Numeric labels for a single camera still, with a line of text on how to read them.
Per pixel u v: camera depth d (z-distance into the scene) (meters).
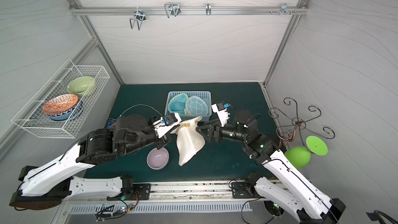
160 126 0.44
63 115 0.57
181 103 1.05
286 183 0.44
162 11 0.77
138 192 0.73
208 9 0.79
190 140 0.58
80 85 0.73
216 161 0.80
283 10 0.78
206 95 1.07
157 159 0.83
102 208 0.71
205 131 0.56
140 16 0.78
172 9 0.77
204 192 0.75
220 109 0.56
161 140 0.48
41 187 0.38
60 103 0.63
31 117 0.56
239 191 0.74
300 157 0.60
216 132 0.55
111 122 0.93
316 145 0.56
